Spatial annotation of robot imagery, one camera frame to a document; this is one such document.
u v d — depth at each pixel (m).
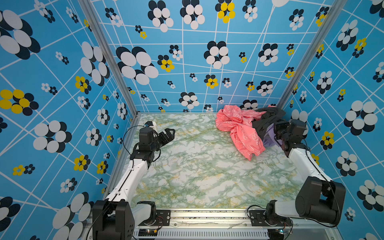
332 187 0.42
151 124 0.73
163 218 0.73
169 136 0.74
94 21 0.72
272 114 1.05
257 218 0.73
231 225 0.72
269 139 0.89
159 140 0.72
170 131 0.74
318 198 0.42
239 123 0.99
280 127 0.75
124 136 1.09
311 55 0.85
